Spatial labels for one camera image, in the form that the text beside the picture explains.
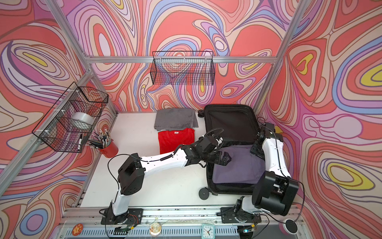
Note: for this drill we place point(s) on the red round sticker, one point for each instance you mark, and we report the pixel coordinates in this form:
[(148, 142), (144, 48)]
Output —
[(77, 230)]

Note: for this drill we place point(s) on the back black wire basket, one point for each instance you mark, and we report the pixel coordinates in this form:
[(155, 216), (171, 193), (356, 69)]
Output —
[(194, 68)]

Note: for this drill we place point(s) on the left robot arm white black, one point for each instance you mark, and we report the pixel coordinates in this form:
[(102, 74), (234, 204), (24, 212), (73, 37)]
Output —
[(135, 169)]

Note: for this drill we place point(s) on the red pen cup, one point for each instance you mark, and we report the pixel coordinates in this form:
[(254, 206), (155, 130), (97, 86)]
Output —
[(110, 151)]

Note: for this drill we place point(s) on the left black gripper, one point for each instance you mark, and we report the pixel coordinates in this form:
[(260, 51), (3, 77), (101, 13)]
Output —
[(224, 162)]

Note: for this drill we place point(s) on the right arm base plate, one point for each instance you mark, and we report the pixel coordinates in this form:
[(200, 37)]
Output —
[(230, 215)]

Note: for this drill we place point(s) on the small teal clock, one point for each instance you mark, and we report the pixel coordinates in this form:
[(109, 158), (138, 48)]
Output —
[(208, 231)]

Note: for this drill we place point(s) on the black open suitcase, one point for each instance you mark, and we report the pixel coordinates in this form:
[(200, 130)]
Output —
[(240, 128)]

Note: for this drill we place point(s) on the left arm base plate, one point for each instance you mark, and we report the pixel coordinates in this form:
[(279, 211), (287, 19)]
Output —
[(132, 217)]

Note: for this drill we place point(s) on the silver duct tape roll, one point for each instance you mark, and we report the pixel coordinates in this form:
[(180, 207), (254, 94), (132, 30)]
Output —
[(82, 121)]

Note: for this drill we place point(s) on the purple jeans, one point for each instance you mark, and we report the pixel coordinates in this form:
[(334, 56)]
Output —
[(244, 166)]

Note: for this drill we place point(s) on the red t-shirt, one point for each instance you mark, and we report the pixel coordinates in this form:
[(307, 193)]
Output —
[(169, 140)]

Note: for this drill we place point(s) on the left black wire basket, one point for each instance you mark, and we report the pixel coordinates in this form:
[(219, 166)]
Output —
[(57, 132)]

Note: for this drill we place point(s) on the round clear badge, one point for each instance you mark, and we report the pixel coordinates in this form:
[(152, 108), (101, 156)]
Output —
[(155, 229)]

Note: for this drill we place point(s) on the black wire basket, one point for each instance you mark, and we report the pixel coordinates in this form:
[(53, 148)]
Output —
[(194, 68), (57, 132)]

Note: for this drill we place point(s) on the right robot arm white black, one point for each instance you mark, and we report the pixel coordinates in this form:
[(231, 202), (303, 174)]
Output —
[(275, 190)]

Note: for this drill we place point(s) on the grey towel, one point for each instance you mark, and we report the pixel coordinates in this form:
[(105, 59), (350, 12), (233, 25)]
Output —
[(175, 119)]

